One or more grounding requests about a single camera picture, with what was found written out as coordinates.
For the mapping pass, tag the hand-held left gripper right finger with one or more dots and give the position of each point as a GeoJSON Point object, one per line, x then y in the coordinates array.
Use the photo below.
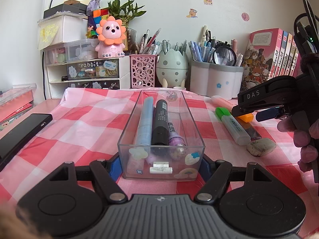
{"type": "Point", "coordinates": [204, 169]}

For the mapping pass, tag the pink box with clear lid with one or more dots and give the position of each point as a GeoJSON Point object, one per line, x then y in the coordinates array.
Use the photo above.
{"type": "Point", "coordinates": [15, 97]}

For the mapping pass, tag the white pen with purple end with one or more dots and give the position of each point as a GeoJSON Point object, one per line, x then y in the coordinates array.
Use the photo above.
{"type": "Point", "coordinates": [174, 137]}

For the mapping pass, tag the small beige box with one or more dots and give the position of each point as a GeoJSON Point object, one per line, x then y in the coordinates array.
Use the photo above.
{"type": "Point", "coordinates": [86, 1]}

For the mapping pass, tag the black marker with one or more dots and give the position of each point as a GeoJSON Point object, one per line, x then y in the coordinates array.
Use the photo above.
{"type": "Point", "coordinates": [159, 122]}

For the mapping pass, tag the pens in white holder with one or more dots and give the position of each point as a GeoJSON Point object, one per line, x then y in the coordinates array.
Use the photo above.
{"type": "Point", "coordinates": [199, 49]}

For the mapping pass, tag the cartoon cover book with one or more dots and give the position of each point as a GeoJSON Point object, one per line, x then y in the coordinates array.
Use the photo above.
{"type": "Point", "coordinates": [259, 59]}

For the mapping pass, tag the cartoon sticker sheets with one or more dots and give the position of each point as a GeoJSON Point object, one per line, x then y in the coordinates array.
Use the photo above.
{"type": "Point", "coordinates": [10, 124]}

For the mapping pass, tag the egg-shaped pen holder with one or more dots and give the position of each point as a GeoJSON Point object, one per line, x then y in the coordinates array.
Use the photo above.
{"type": "Point", "coordinates": [172, 67]}

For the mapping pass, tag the small white round lid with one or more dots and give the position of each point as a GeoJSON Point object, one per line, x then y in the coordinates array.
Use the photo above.
{"type": "Point", "coordinates": [179, 88]}

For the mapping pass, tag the clear plastic organizer box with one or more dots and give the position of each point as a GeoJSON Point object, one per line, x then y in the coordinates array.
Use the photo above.
{"type": "Point", "coordinates": [185, 129]}

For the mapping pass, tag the plastic bag with yellow pieces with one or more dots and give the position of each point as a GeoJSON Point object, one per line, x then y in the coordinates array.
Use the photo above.
{"type": "Point", "coordinates": [49, 33]}

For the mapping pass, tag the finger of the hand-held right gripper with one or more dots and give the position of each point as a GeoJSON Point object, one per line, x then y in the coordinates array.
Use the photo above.
{"type": "Point", "coordinates": [268, 114]}
{"type": "Point", "coordinates": [254, 102]}

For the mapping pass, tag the pens in pink holder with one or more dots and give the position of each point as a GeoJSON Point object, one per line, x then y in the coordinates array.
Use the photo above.
{"type": "Point", "coordinates": [147, 44]}

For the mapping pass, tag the small colourful figurine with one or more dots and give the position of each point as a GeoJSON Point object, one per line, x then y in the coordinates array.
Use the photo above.
{"type": "Point", "coordinates": [91, 32]}

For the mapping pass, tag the black patterned drawer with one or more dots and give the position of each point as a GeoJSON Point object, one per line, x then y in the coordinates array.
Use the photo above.
{"type": "Point", "coordinates": [104, 84]}

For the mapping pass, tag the black magnifying glass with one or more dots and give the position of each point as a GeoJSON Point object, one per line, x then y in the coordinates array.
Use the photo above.
{"type": "Point", "coordinates": [224, 56]}

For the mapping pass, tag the peach pink highlighter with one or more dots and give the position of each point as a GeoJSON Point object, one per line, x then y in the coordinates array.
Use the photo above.
{"type": "Point", "coordinates": [223, 100]}

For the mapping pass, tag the clear drawer with cloud sticker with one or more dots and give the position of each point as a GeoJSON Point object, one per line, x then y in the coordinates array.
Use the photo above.
{"type": "Point", "coordinates": [84, 69]}

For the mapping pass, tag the white drawer organizer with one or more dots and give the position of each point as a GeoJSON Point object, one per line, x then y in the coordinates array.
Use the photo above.
{"type": "Point", "coordinates": [56, 76]}

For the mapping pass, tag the small brown box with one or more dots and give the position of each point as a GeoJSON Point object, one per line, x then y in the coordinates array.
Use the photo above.
{"type": "Point", "coordinates": [73, 2]}

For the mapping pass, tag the pink checked tablecloth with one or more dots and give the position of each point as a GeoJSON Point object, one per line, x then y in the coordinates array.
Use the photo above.
{"type": "Point", "coordinates": [82, 119]}

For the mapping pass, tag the pens in egg holder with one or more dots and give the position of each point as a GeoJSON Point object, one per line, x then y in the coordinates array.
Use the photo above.
{"type": "Point", "coordinates": [165, 46]}

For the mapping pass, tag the dark grey flat box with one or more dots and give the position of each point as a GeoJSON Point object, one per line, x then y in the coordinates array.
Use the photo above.
{"type": "Point", "coordinates": [57, 11]}

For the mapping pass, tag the pink perforated pen holder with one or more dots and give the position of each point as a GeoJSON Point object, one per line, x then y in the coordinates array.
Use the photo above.
{"type": "Point", "coordinates": [143, 71]}

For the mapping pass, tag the large clear storage box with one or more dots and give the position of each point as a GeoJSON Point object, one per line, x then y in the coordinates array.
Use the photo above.
{"type": "Point", "coordinates": [79, 51]}

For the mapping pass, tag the multicoloured puzzle cube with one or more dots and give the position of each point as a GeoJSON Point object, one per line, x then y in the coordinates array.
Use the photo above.
{"type": "Point", "coordinates": [101, 16]}

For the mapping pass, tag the black smartphone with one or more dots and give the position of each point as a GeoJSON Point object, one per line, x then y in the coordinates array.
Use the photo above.
{"type": "Point", "coordinates": [20, 137]}

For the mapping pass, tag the black box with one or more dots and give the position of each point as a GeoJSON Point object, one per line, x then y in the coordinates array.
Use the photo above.
{"type": "Point", "coordinates": [82, 9]}

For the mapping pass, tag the small clear storage box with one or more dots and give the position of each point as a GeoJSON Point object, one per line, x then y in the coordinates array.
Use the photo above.
{"type": "Point", "coordinates": [56, 56]}

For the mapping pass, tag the beaver wall sticker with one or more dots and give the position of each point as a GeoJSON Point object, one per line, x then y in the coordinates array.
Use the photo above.
{"type": "Point", "coordinates": [192, 13]}

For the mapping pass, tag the pink lion toy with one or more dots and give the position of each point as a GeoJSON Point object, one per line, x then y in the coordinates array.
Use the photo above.
{"type": "Point", "coordinates": [111, 37]}

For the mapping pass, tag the green bamboo plant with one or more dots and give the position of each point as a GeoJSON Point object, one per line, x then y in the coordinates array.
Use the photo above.
{"type": "Point", "coordinates": [124, 10]}

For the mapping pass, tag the white used eraser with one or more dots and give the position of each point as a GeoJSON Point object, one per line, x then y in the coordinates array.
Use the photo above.
{"type": "Point", "coordinates": [261, 147]}

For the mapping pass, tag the small black clip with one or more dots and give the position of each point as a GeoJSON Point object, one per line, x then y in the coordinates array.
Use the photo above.
{"type": "Point", "coordinates": [64, 78]}

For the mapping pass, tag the white cardboard box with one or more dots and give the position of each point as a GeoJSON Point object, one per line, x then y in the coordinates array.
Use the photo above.
{"type": "Point", "coordinates": [74, 28]}

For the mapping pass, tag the pink round wall sticker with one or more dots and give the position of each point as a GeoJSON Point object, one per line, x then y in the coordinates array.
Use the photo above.
{"type": "Point", "coordinates": [245, 16]}

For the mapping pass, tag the white flower-shaped pen holder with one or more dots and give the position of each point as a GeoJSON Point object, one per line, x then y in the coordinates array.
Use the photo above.
{"type": "Point", "coordinates": [214, 79]}

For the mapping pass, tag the person's right hand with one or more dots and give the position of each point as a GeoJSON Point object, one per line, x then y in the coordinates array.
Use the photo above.
{"type": "Point", "coordinates": [302, 138]}

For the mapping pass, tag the clear glass vase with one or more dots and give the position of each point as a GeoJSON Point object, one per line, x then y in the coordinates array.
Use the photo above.
{"type": "Point", "coordinates": [132, 39]}

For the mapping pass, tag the black case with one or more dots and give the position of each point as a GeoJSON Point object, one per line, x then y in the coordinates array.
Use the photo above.
{"type": "Point", "coordinates": [254, 133]}

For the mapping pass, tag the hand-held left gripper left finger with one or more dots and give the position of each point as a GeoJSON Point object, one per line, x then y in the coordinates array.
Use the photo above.
{"type": "Point", "coordinates": [114, 166]}

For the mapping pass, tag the purple sachet bag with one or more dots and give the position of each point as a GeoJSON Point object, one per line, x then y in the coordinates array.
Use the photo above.
{"type": "Point", "coordinates": [93, 5]}

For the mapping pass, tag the green highlighter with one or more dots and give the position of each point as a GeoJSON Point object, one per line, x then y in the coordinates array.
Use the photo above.
{"type": "Point", "coordinates": [234, 127]}

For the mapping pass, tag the grey blue marker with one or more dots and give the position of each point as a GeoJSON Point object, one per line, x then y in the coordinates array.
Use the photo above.
{"type": "Point", "coordinates": [144, 122]}

